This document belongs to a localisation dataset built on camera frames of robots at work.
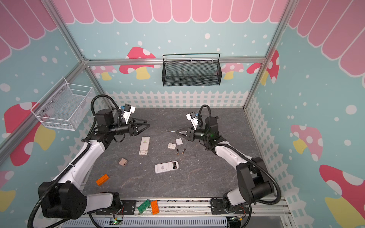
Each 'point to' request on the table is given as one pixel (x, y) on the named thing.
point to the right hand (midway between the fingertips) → (177, 133)
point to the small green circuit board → (117, 222)
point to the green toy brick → (144, 206)
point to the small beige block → (123, 162)
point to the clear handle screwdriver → (169, 131)
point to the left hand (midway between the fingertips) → (147, 126)
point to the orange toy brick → (155, 208)
